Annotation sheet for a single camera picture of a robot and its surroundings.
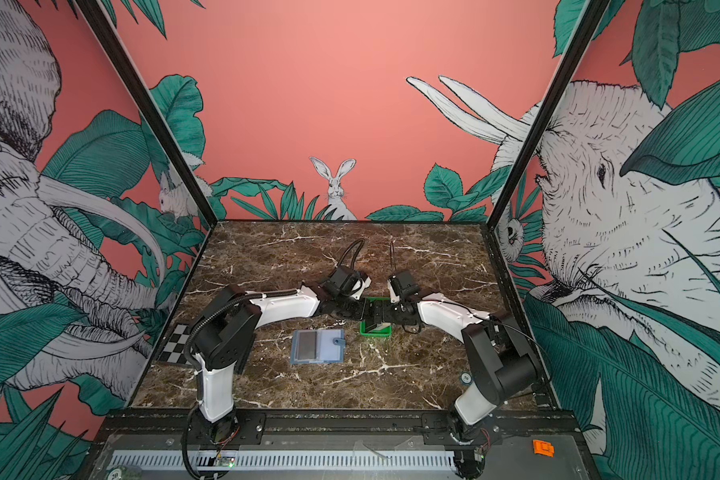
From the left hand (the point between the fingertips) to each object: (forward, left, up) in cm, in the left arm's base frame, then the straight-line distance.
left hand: (375, 310), depth 90 cm
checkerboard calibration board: (-10, +58, -2) cm, 59 cm away
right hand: (0, -2, -1) cm, 2 cm away
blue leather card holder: (-9, +18, -4) cm, 20 cm away
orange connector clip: (-37, -38, -2) cm, 53 cm away
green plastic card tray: (-4, +1, -1) cm, 4 cm away
